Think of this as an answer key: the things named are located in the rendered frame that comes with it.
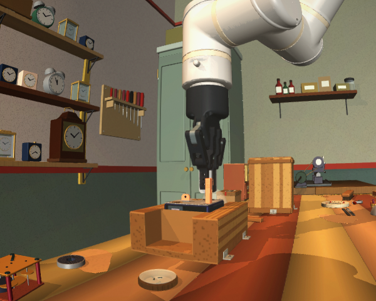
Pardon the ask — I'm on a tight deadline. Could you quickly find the white twin-bell alarm clock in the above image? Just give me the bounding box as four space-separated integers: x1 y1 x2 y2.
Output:
43 66 66 96

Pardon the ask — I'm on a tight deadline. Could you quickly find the brass carriage clock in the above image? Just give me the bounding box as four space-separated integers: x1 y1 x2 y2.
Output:
0 129 18 161
56 18 80 42
70 80 92 104

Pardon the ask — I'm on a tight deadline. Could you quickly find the small blue clock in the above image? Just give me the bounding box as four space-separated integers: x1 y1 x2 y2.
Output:
78 34 96 51

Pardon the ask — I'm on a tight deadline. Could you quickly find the green cupboard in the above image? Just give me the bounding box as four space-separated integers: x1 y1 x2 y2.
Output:
155 41 246 208

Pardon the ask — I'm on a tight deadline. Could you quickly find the brown box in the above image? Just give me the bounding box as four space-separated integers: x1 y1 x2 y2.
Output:
0 0 33 18

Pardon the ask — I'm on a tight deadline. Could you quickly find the cream square clock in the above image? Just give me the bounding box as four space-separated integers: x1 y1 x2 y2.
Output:
16 69 39 91

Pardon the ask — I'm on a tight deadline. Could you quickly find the grey small bench lathe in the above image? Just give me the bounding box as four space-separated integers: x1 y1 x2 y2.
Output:
293 156 332 189

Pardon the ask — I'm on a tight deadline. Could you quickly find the wooden cradle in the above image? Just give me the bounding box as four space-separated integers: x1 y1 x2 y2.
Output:
129 200 249 265

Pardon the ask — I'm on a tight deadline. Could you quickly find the wooden wall shelf unit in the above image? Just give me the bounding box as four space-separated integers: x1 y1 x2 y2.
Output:
0 0 105 186

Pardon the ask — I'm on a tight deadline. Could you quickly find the orange clock movement frame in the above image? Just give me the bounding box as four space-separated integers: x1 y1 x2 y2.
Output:
0 253 45 301

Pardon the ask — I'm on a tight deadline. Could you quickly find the round wooden parts tray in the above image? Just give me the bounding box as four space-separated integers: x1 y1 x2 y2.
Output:
320 200 350 209

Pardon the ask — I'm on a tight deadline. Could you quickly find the tan labelled box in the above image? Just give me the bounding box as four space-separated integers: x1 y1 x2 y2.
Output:
318 76 333 93

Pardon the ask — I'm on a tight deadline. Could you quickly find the green twin-bell alarm clock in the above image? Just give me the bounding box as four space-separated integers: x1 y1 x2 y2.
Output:
30 0 56 29

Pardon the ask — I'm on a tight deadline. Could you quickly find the small wooden box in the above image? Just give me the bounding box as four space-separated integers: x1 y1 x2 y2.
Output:
215 189 243 204

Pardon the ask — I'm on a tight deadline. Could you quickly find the wooden platform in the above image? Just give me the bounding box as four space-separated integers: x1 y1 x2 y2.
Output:
293 179 376 196

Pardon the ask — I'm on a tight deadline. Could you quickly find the blue square clock with handle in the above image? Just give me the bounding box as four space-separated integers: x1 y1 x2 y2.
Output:
21 141 43 162

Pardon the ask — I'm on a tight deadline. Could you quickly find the dark wall shelf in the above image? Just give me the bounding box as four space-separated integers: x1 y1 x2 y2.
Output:
268 90 358 119

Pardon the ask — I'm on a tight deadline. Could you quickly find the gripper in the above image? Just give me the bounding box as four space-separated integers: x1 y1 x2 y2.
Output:
184 83 231 194

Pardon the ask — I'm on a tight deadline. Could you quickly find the orange knob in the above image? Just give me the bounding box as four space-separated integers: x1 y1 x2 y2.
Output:
204 177 215 204

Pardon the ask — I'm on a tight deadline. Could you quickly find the brown mantel clock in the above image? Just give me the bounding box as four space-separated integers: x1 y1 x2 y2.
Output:
46 107 88 164

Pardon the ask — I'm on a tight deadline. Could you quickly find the orange board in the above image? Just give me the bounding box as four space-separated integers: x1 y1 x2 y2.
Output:
222 162 249 201

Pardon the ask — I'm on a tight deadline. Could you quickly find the wooden shelf stand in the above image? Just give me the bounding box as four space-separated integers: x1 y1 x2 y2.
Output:
247 156 295 215

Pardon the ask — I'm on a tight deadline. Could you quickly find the wooden screwdriver rack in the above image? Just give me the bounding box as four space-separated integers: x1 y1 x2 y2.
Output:
99 83 147 141

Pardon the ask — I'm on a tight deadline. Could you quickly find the grey toothed disc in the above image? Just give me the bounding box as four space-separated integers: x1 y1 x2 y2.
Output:
56 254 86 270

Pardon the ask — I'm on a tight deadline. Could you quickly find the dark blue travel alarm clock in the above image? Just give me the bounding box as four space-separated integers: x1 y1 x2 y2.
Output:
164 197 225 213

